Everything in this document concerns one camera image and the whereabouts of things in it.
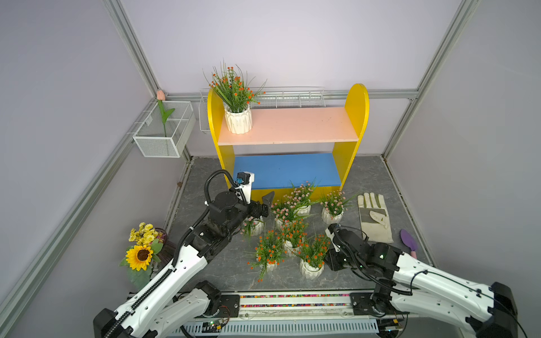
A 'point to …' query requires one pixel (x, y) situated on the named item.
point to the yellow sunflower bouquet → (139, 256)
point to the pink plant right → (334, 206)
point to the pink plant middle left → (283, 212)
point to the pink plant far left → (251, 227)
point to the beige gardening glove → (375, 218)
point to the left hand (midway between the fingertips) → (262, 190)
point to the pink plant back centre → (299, 200)
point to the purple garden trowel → (408, 240)
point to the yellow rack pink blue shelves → (289, 148)
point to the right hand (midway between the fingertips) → (324, 256)
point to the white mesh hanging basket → (150, 136)
